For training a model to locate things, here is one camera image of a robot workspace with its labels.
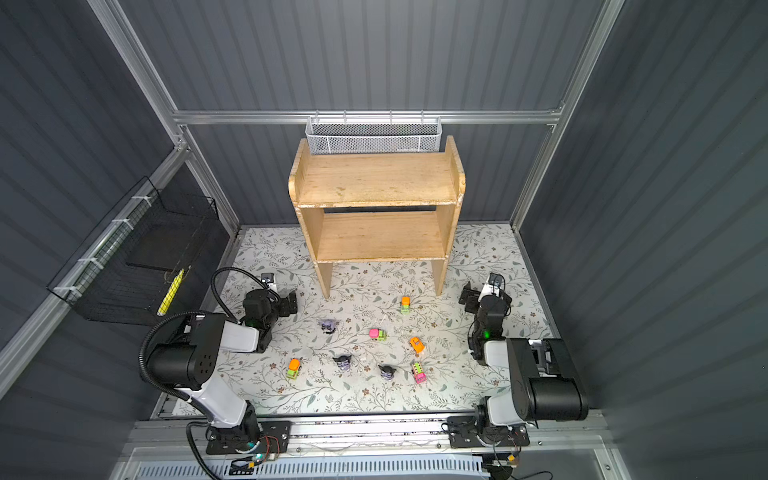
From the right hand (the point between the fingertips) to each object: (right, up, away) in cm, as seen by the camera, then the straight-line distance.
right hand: (490, 288), depth 90 cm
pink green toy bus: (-23, -22, -9) cm, 33 cm away
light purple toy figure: (-49, -11, -1) cm, 50 cm away
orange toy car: (-23, -16, -3) cm, 28 cm away
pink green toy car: (-34, -14, -1) cm, 37 cm away
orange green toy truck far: (-26, -6, +6) cm, 27 cm away
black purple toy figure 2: (-31, -22, -10) cm, 40 cm away
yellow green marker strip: (-82, +1, -21) cm, 84 cm away
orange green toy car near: (-58, -22, -7) cm, 62 cm away
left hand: (-68, -2, +7) cm, 68 cm away
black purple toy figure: (-43, -19, -9) cm, 48 cm away
